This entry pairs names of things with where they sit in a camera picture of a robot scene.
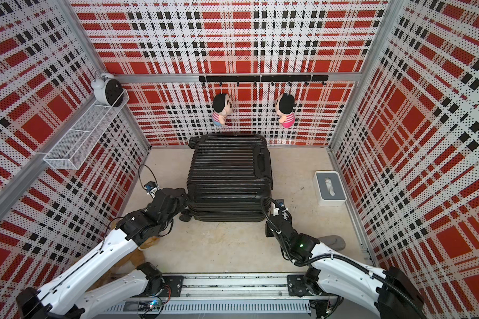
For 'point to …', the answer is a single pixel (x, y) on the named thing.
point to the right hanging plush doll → (285, 108)
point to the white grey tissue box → (328, 188)
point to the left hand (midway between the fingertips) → (184, 198)
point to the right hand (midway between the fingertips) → (272, 216)
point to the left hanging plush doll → (222, 106)
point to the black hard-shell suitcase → (229, 175)
